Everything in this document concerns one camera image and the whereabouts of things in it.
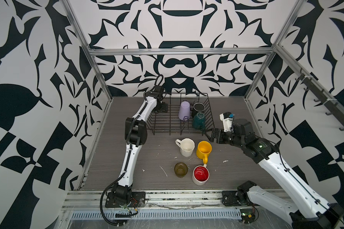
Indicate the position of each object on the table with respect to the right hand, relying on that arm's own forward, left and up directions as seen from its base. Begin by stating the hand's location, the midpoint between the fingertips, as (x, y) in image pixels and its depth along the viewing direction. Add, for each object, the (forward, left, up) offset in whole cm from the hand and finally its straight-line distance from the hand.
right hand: (210, 130), depth 73 cm
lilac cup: (+23, +11, -12) cm, 28 cm away
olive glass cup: (-12, +14, -22) cm, 29 cm away
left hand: (+31, +29, -17) cm, 46 cm away
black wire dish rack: (+21, +21, -22) cm, 37 cm away
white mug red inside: (-15, +4, -22) cm, 27 cm away
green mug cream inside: (+16, +2, -14) cm, 21 cm away
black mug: (+26, +2, -12) cm, 29 cm away
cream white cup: (+1, +10, -20) cm, 22 cm away
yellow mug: (0, 0, -21) cm, 21 cm away
